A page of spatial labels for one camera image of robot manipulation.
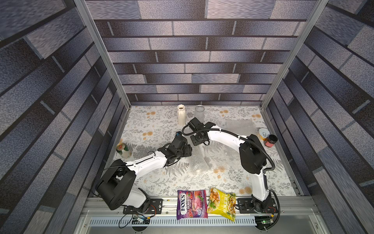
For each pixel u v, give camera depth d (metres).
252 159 0.53
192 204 0.73
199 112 0.94
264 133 0.97
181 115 0.98
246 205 0.73
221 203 0.71
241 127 1.06
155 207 0.74
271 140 0.91
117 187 0.43
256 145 0.54
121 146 0.85
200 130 0.67
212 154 0.92
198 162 0.80
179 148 0.69
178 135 0.79
